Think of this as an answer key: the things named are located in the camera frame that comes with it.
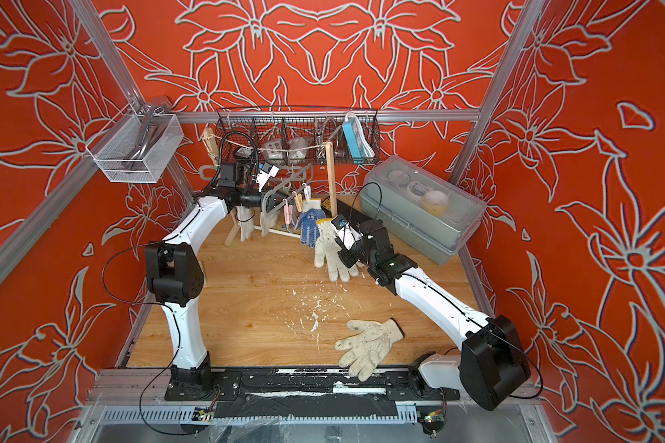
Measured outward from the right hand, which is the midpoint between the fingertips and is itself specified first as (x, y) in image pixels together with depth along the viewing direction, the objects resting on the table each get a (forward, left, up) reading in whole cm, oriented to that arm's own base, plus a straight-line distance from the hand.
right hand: (332, 237), depth 80 cm
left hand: (+12, +14, +4) cm, 19 cm away
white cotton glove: (+18, +26, -14) cm, 34 cm away
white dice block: (+35, +22, +9) cm, 42 cm away
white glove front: (-26, -10, -21) cm, 35 cm away
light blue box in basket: (+30, -9, +12) cm, 33 cm away
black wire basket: (+39, +33, +12) cm, 52 cm away
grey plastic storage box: (+14, -29, -3) cm, 33 cm away
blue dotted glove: (+16, +10, -13) cm, 23 cm away
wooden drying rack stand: (+17, +39, -19) cm, 47 cm away
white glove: (-1, +2, -7) cm, 7 cm away
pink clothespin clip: (+5, +13, +5) cm, 15 cm away
